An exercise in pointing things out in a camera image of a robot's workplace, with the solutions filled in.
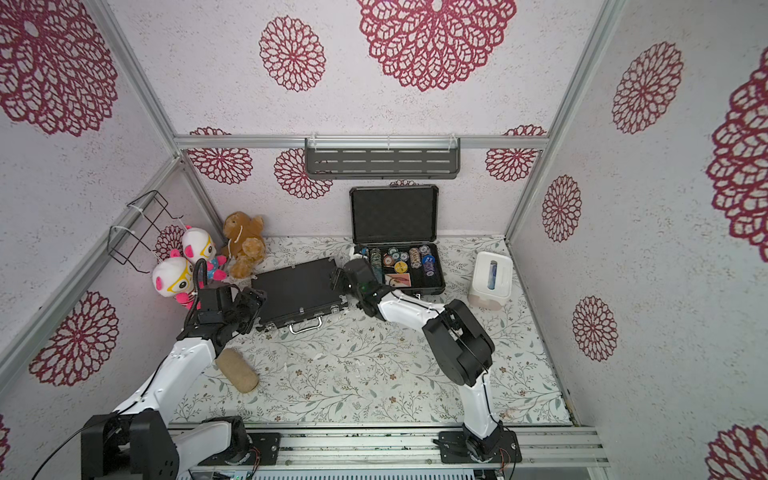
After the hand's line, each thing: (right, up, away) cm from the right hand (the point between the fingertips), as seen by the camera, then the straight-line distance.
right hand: (329, 272), depth 90 cm
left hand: (-19, -8, -3) cm, 21 cm away
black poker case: (-12, -8, +8) cm, 17 cm away
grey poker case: (+20, +16, +16) cm, 31 cm away
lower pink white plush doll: (-43, -1, -6) cm, 43 cm away
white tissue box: (+52, -3, +8) cm, 53 cm away
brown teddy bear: (-30, +9, +9) cm, 32 cm away
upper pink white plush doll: (-41, +9, +2) cm, 42 cm away
